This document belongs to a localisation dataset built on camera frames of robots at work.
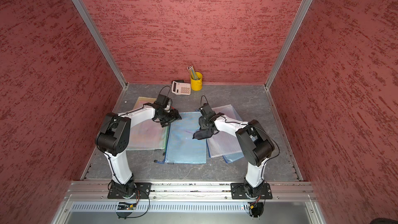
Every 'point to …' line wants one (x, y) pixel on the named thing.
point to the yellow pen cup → (196, 85)
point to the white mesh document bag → (222, 143)
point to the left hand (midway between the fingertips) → (176, 122)
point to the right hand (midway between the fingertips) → (206, 124)
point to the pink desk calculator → (179, 87)
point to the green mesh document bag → (151, 135)
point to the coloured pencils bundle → (192, 72)
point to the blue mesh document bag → (228, 158)
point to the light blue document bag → (181, 148)
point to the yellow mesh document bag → (141, 100)
